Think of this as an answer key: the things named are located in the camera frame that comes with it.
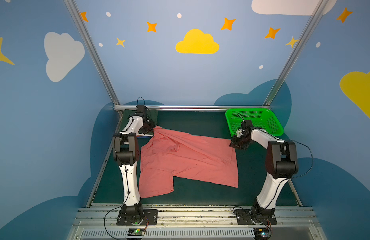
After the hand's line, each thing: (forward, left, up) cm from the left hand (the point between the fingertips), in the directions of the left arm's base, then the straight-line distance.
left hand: (154, 128), depth 105 cm
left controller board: (-61, +1, -6) cm, 61 cm away
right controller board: (-60, -61, -6) cm, 86 cm away
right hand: (-11, -55, -2) cm, 56 cm away
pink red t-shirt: (-17, -12, -6) cm, 21 cm away
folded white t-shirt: (-7, +4, 0) cm, 8 cm away
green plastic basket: (+14, -84, -4) cm, 85 cm away
